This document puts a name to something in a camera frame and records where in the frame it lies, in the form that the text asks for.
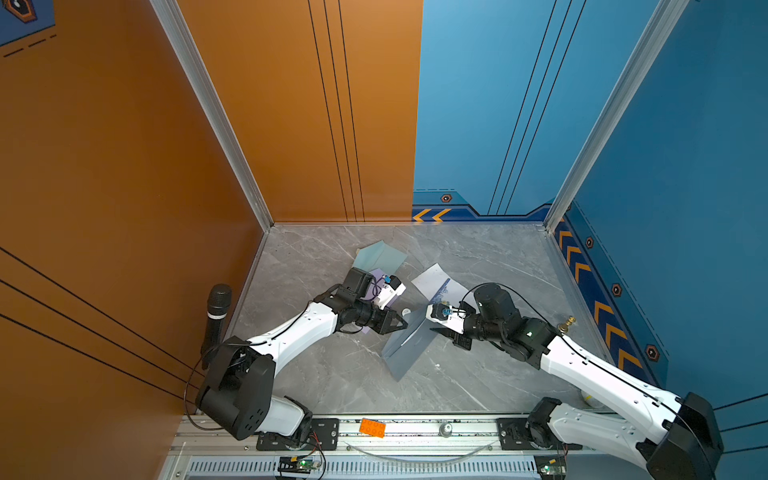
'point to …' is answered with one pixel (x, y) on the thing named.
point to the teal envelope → (379, 255)
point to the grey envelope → (402, 349)
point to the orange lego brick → (372, 427)
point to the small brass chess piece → (564, 327)
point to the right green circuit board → (553, 465)
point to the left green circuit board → (291, 464)
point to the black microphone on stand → (219, 299)
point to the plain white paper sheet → (431, 281)
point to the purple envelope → (375, 284)
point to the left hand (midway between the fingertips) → (406, 322)
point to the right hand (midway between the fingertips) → (436, 319)
